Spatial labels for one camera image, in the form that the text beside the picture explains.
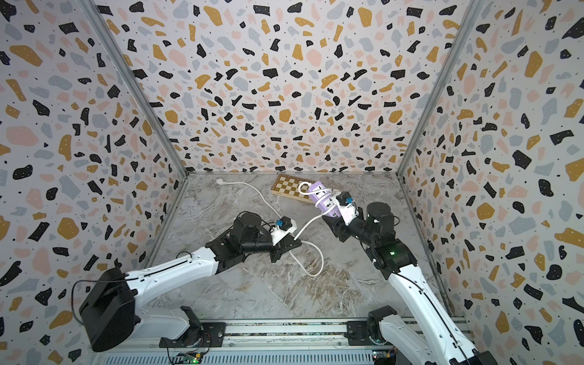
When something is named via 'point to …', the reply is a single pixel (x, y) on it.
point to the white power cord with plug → (219, 181)
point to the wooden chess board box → (288, 186)
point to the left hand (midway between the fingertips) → (301, 242)
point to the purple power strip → (324, 198)
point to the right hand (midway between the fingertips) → (333, 211)
